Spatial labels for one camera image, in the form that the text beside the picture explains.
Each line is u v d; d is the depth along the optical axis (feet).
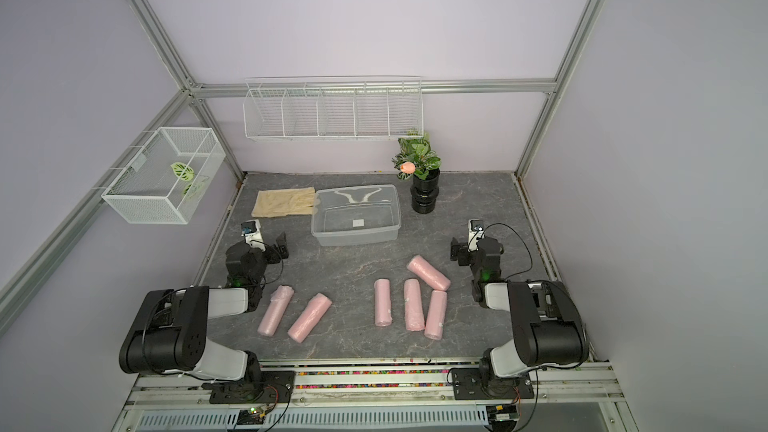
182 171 2.64
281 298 2.79
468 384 2.42
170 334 1.48
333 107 3.23
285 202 3.68
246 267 2.37
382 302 2.76
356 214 3.59
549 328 1.46
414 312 2.71
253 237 2.61
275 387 2.41
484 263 2.36
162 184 2.66
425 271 2.97
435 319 2.70
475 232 2.62
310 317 2.67
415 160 2.95
